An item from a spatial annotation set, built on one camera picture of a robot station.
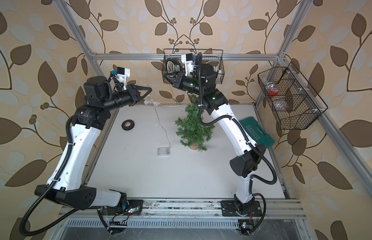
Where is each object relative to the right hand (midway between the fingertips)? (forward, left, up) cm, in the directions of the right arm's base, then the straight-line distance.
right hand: (163, 75), depth 62 cm
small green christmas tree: (-10, -13, -30) cm, 34 cm away
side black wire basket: (+3, -63, -19) cm, 66 cm away
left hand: (-6, +6, -1) cm, 8 cm away
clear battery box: (-9, +7, -50) cm, 51 cm away
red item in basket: (+8, -57, -18) cm, 60 cm away
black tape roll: (+14, +36, -49) cm, 62 cm away
